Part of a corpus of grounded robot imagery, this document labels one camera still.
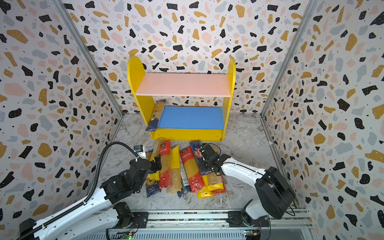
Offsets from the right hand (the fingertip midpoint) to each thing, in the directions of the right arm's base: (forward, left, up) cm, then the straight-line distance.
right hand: (198, 162), depth 86 cm
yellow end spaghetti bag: (-15, -4, -5) cm, 17 cm away
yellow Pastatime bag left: (+10, +27, -3) cm, 29 cm away
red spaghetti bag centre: (-9, +2, -3) cm, 10 cm away
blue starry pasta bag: (-11, +25, -5) cm, 28 cm away
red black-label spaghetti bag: (+4, +20, -1) cm, 20 cm away
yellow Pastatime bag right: (-12, -10, -1) cm, 16 cm away
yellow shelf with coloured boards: (+51, +3, -2) cm, 52 cm away
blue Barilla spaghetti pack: (+13, +2, -3) cm, 13 cm away
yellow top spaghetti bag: (-13, +12, -4) cm, 18 cm away
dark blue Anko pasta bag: (+28, +28, +9) cm, 41 cm away
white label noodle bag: (-14, +6, -5) cm, 16 cm away
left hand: (-3, +22, +13) cm, 26 cm away
